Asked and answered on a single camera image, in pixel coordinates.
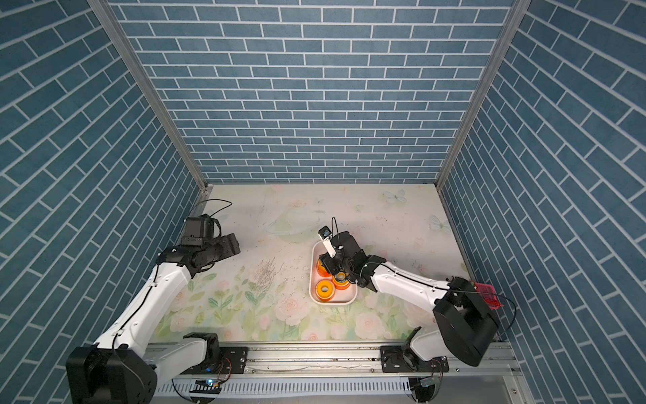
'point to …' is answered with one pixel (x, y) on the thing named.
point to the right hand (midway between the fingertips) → (329, 251)
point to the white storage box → (341, 297)
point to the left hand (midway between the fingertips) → (234, 245)
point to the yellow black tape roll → (340, 280)
